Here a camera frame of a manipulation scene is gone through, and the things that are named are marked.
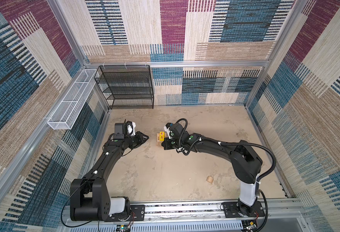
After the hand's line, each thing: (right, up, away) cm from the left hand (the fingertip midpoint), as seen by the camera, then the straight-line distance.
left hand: (147, 135), depth 84 cm
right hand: (+8, -6, +2) cm, 11 cm away
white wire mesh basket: (-38, +11, -13) cm, 42 cm away
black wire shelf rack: (-20, +34, +25) cm, 46 cm away
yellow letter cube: (+8, 0, +9) cm, 12 cm away
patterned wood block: (+5, -1, +9) cm, 11 cm away
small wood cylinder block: (+36, -25, -1) cm, 43 cm away
